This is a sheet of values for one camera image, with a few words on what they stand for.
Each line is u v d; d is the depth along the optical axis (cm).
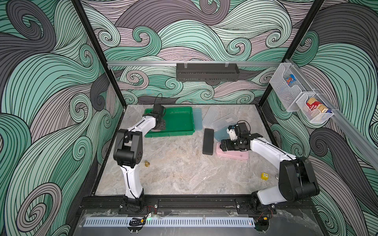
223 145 83
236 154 90
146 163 86
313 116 66
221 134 100
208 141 98
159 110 81
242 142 65
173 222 70
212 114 114
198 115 113
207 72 96
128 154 52
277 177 47
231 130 83
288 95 82
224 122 107
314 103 66
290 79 83
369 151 50
